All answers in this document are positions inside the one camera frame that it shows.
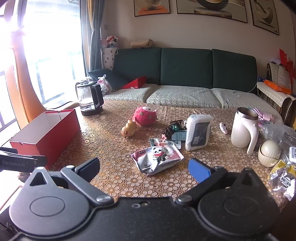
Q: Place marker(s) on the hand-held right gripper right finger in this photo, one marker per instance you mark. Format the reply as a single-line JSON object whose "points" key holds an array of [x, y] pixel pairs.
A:
{"points": [[198, 170]]}

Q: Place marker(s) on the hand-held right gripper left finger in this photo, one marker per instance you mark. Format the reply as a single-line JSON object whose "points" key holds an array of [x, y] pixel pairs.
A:
{"points": [[90, 165]]}

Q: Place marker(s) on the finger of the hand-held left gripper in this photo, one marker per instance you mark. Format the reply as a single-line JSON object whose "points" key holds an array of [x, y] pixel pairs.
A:
{"points": [[8, 150]]}

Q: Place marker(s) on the white tissue pack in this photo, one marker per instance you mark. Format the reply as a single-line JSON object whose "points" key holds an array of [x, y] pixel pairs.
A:
{"points": [[198, 132]]}

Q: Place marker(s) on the panda print wipes packet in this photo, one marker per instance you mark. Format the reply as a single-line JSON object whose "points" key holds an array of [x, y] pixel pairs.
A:
{"points": [[157, 157]]}

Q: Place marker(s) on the red cardboard box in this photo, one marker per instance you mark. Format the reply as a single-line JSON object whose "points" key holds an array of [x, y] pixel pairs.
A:
{"points": [[53, 136]]}

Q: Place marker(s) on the tan hamster toy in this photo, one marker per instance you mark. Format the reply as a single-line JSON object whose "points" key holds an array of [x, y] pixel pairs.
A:
{"points": [[129, 129]]}

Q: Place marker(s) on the pink strawberry plush toy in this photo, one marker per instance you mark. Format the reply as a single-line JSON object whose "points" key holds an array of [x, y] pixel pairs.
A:
{"points": [[145, 115]]}

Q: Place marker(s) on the floral patterned desktop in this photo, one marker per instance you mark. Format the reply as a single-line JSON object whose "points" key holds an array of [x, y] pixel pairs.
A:
{"points": [[111, 148]]}

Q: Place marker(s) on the light blue small box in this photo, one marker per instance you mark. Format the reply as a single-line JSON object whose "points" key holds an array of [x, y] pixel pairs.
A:
{"points": [[180, 136]]}

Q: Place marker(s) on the small white striped tube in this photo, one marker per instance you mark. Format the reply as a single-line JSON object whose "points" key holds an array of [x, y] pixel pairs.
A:
{"points": [[223, 128]]}

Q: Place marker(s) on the green flower hair clip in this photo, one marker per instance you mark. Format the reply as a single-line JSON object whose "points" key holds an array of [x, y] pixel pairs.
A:
{"points": [[175, 127]]}

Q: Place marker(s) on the small white teal packet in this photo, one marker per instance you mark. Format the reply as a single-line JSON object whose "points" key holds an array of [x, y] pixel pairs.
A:
{"points": [[155, 141]]}

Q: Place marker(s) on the dark snack wrapper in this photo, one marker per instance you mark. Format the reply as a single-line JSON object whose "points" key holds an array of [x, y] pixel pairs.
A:
{"points": [[177, 122]]}

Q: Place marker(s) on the white mug with steel lining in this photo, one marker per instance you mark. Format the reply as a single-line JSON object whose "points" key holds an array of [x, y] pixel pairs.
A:
{"points": [[242, 132]]}

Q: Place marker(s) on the glass electric kettle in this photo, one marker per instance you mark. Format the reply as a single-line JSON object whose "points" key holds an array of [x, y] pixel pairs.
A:
{"points": [[89, 97]]}

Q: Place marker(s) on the cream egg-shaped container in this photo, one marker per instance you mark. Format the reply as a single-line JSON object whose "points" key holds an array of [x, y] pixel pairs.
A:
{"points": [[269, 153]]}

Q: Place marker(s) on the plastic bag with pink contents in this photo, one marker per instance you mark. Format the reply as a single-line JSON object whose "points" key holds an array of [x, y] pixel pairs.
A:
{"points": [[104, 84]]}

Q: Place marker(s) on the yellow snack packet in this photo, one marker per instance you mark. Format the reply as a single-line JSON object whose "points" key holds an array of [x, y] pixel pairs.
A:
{"points": [[283, 178]]}

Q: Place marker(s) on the clear plastic bag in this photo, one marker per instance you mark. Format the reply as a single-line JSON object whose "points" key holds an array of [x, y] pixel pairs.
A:
{"points": [[275, 131]]}

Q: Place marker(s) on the dark green cushion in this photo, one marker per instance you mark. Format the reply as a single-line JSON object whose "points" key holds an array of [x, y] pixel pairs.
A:
{"points": [[108, 77]]}

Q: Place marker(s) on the red open box on sofa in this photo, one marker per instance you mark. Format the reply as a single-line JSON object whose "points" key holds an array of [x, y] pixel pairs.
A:
{"points": [[135, 83]]}

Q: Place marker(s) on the white printed packet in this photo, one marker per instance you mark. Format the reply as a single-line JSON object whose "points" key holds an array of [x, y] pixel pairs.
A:
{"points": [[292, 154]]}

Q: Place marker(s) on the dark green sofa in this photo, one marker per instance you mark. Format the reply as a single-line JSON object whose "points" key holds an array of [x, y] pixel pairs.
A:
{"points": [[185, 67]]}

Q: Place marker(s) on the armchair with beige cover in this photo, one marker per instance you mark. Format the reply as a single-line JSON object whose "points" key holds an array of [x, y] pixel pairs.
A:
{"points": [[275, 95]]}

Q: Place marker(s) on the white patterned storage bin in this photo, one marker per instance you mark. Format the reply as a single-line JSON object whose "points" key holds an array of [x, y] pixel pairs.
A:
{"points": [[107, 58]]}

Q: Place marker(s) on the orange flat box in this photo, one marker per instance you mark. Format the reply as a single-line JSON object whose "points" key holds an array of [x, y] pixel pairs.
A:
{"points": [[276, 86]]}

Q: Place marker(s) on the grey curtain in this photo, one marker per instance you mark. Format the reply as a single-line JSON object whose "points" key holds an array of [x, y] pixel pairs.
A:
{"points": [[95, 41]]}

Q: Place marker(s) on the pink and white plush doll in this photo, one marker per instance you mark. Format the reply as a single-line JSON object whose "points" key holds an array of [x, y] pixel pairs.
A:
{"points": [[112, 41]]}

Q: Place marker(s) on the beige neck pillow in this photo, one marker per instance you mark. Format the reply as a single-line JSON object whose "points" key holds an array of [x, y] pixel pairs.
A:
{"points": [[141, 43]]}

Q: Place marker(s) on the red gift bag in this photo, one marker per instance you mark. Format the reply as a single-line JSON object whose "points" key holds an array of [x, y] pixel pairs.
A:
{"points": [[288, 62]]}

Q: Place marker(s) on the yellow curtain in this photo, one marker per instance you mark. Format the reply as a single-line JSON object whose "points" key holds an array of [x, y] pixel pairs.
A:
{"points": [[90, 14]]}

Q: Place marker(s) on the framed picture with orange base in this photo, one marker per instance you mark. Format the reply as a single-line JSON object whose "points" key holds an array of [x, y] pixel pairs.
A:
{"points": [[151, 7]]}

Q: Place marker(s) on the wide framed wall picture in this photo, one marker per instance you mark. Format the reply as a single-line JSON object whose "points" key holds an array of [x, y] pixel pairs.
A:
{"points": [[210, 9]]}

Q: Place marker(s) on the narrow framed wall picture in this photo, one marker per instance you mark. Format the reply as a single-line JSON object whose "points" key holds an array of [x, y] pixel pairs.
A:
{"points": [[266, 16]]}

